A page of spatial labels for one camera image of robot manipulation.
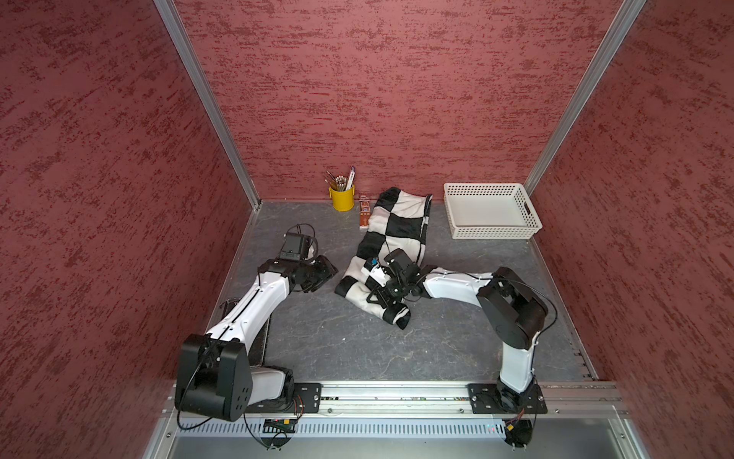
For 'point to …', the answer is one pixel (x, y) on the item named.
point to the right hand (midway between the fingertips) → (371, 302)
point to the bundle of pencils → (340, 183)
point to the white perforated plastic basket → (489, 210)
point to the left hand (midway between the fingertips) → (333, 278)
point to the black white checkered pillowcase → (399, 221)
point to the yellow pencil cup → (343, 200)
